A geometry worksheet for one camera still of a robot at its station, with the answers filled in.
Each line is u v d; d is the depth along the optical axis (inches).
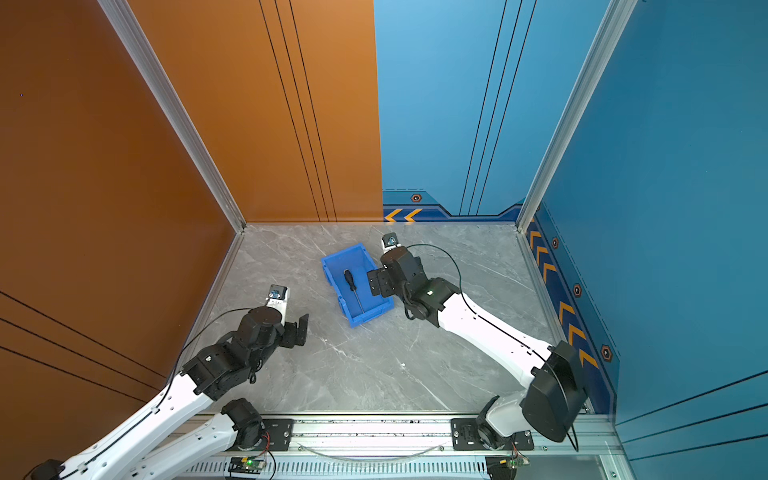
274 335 22.5
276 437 29.1
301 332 27.4
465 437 28.5
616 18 27.5
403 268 22.0
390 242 26.2
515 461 27.4
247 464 27.9
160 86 31.9
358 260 42.2
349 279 40.2
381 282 27.0
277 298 25.3
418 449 28.5
